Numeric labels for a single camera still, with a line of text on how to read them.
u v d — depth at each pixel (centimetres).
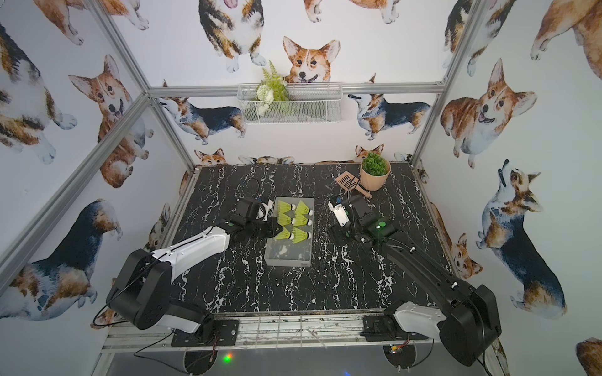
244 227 68
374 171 102
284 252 91
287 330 76
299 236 92
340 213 72
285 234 89
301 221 97
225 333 73
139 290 43
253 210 71
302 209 100
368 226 58
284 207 100
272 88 82
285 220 97
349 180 115
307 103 92
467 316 38
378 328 73
